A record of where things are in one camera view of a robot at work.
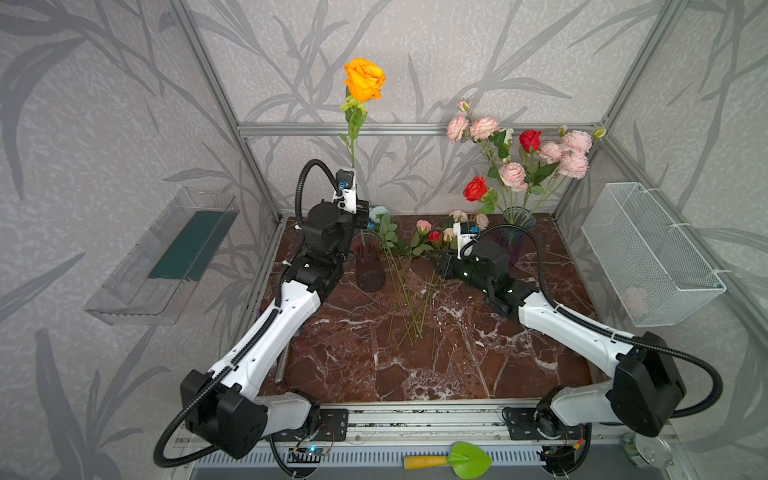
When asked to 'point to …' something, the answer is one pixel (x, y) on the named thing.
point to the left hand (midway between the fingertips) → (356, 175)
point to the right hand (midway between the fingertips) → (433, 242)
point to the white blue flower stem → (387, 229)
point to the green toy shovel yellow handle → (468, 461)
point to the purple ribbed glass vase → (516, 219)
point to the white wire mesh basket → (654, 269)
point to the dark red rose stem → (533, 172)
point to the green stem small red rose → (434, 238)
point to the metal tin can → (644, 450)
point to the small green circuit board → (316, 450)
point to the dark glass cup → (370, 267)
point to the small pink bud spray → (460, 216)
